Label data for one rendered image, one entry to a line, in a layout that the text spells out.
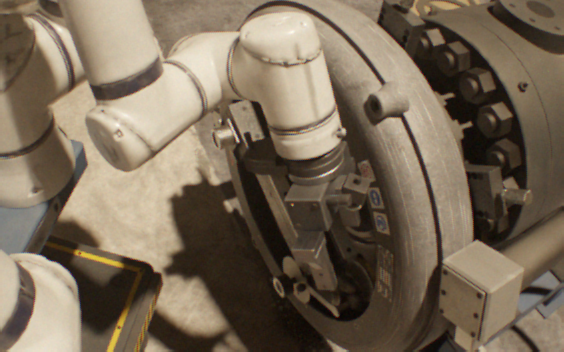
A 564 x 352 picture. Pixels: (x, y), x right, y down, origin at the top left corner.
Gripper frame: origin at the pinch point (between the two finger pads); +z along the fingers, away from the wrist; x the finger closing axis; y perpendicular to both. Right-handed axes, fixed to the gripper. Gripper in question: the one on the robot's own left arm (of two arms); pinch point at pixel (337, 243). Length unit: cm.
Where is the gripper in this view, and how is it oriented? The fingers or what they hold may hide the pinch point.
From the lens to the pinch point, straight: 78.2
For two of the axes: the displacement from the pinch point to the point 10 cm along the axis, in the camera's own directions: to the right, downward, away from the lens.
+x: 3.3, -5.7, 7.5
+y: 9.1, -0.2, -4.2
